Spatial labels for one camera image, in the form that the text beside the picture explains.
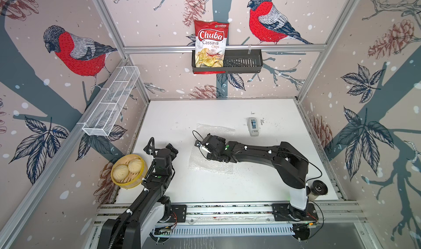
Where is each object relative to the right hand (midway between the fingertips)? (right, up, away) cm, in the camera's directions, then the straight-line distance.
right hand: (213, 143), depth 90 cm
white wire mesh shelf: (-50, +23, -12) cm, 57 cm away
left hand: (-24, 0, -3) cm, 24 cm away
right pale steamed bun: (-41, -10, -7) cm, 43 cm away
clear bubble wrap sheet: (-8, -9, +1) cm, 12 cm away
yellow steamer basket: (-44, -14, -7) cm, 46 cm away
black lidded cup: (+47, -16, -19) cm, 53 cm away
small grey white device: (+25, +10, +11) cm, 29 cm away
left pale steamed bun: (-47, -13, -9) cm, 50 cm away
